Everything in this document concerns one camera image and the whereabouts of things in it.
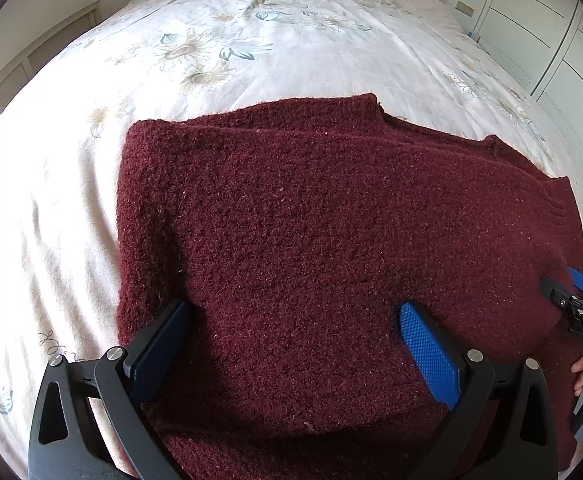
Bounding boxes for dark red knitted sweater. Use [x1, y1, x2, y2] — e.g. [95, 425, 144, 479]
[117, 94, 583, 479]

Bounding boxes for white louvered wardrobe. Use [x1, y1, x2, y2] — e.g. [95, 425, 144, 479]
[471, 0, 583, 166]

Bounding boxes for white floral duvet cover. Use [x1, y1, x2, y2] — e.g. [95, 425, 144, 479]
[0, 0, 583, 477]

